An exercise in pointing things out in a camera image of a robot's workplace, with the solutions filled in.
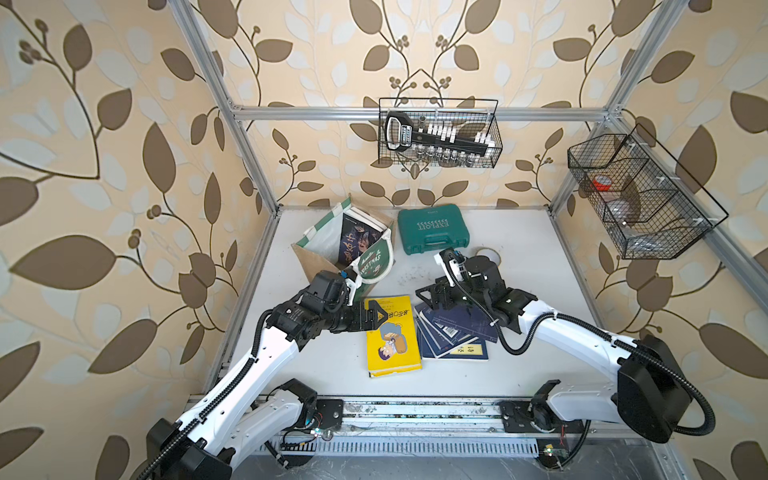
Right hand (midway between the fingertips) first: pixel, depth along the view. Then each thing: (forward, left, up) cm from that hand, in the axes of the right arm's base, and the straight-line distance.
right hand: (426, 287), depth 81 cm
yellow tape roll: (+19, -25, -11) cm, 33 cm away
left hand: (-9, +15, +2) cm, 17 cm away
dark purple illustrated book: (+20, +20, 0) cm, 28 cm away
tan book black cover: (+21, +14, +6) cm, 26 cm away
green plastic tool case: (+30, -6, -10) cm, 32 cm away
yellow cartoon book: (-12, +10, -11) cm, 19 cm away
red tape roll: (+20, -49, +18) cm, 56 cm away
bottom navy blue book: (-13, -13, -13) cm, 23 cm away
